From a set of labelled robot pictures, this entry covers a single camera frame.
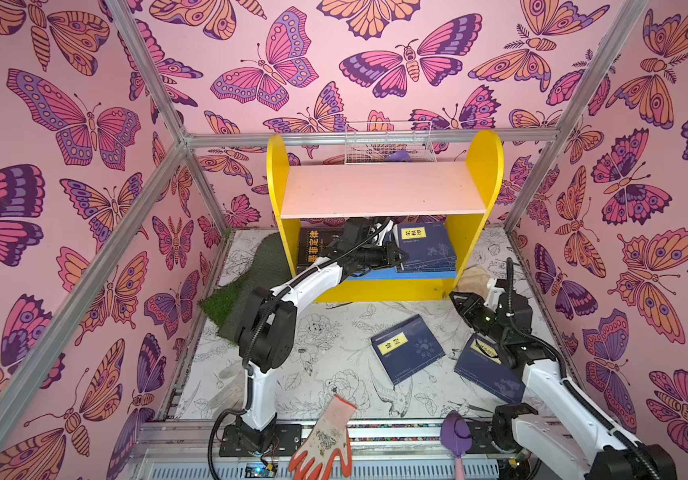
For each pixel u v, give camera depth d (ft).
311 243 2.98
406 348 2.87
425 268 2.90
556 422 1.66
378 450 2.40
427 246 2.87
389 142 3.07
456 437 2.38
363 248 2.50
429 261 2.81
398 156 3.12
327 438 2.39
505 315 1.99
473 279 3.45
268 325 1.67
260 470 2.38
